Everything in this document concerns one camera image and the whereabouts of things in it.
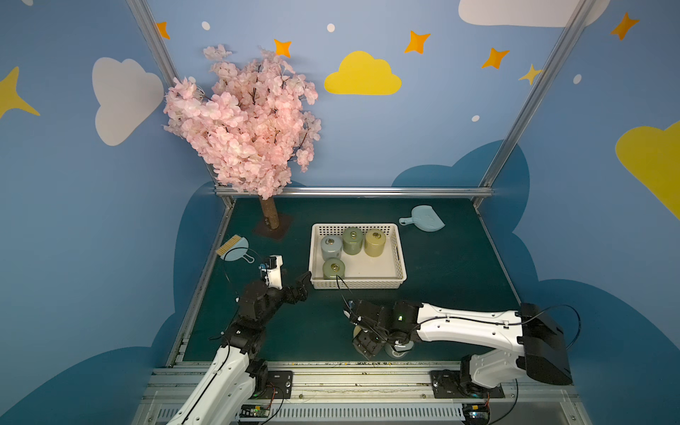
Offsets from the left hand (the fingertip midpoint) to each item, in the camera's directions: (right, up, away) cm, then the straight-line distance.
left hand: (298, 269), depth 80 cm
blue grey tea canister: (+30, -27, +2) cm, 40 cm away
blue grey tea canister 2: (+9, +5, +16) cm, 20 cm away
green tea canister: (+17, +8, +19) cm, 27 cm away
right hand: (+21, -19, -2) cm, 28 cm away
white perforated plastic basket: (+21, -4, +19) cm, 29 cm away
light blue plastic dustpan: (+50, +17, +35) cm, 63 cm away
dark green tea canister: (+11, -1, +10) cm, 15 cm away
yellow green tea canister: (+26, +7, +19) cm, 32 cm away
